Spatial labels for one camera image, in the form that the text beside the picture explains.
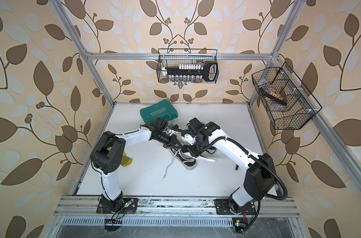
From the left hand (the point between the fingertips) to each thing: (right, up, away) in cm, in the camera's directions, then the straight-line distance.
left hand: (180, 145), depth 86 cm
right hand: (+8, -3, -6) cm, 10 cm away
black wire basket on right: (+57, +38, +2) cm, 68 cm away
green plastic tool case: (-13, +23, +25) cm, 36 cm away
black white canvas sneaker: (+5, -9, -2) cm, 11 cm away
